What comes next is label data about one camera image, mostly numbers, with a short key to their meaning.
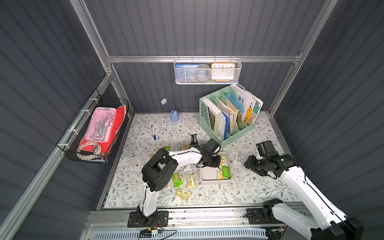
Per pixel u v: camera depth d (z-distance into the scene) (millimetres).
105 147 685
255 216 733
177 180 848
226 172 867
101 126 722
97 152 661
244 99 942
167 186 829
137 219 705
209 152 725
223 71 886
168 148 991
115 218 757
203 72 910
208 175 867
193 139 1024
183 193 804
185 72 914
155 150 977
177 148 989
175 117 1114
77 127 654
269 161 580
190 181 843
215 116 860
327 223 390
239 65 898
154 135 1069
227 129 932
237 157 939
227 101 944
